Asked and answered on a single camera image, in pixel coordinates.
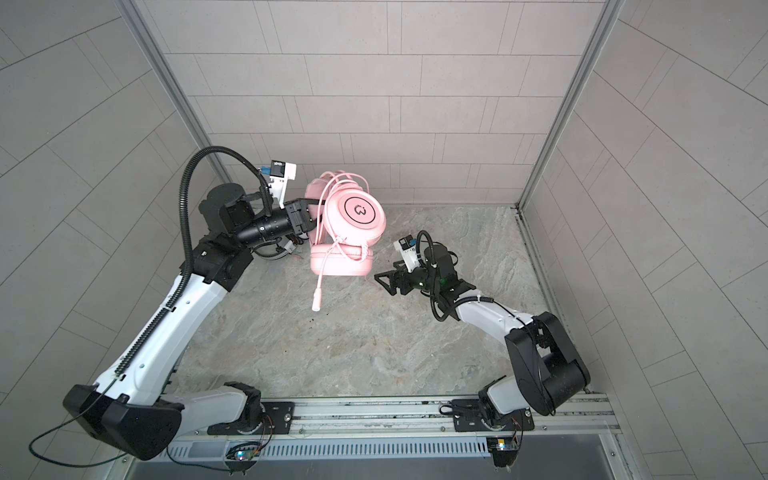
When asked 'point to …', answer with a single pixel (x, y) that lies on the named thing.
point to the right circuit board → (503, 449)
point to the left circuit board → (244, 453)
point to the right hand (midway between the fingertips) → (387, 272)
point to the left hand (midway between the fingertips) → (338, 207)
